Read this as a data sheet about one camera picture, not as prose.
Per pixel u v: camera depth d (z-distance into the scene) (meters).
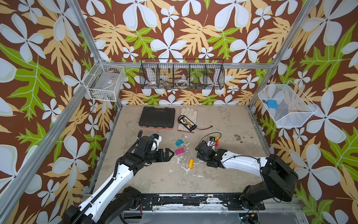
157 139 0.72
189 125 1.05
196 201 0.75
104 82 0.86
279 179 0.43
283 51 0.85
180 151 0.93
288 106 0.82
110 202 0.46
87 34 0.77
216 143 0.92
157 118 1.08
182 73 0.97
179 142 0.97
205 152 0.68
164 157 0.68
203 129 1.05
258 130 1.10
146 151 0.60
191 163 0.88
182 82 0.99
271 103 0.86
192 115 1.13
